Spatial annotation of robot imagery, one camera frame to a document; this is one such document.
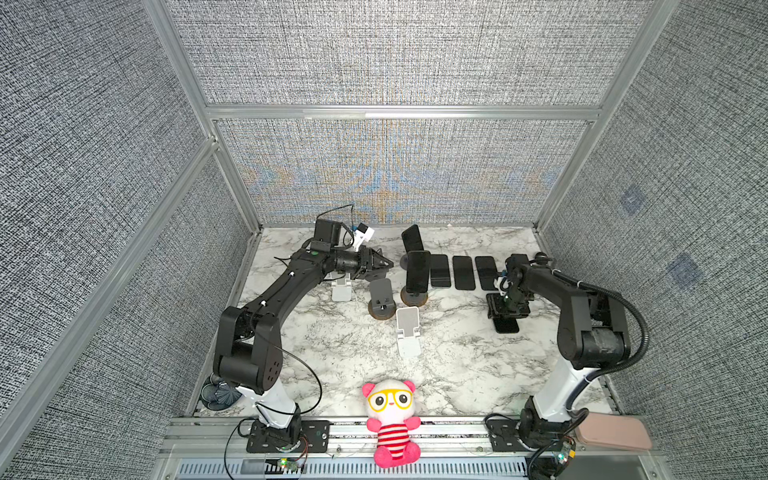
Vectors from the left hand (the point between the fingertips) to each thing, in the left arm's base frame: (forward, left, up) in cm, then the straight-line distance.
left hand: (389, 267), depth 79 cm
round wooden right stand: (+4, -8, -22) cm, 24 cm away
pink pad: (-37, -53, -21) cm, 68 cm away
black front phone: (-10, -33, -16) cm, 38 cm away
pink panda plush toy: (-29, +1, -15) cm, 33 cm away
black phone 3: (+14, -37, -22) cm, 45 cm away
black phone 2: (+11, -28, -22) cm, 37 cm away
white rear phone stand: (+7, +15, -21) cm, 27 cm away
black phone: (+19, -9, -9) cm, 23 cm away
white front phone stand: (-9, -5, -16) cm, 19 cm away
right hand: (-3, -37, -23) cm, 44 cm away
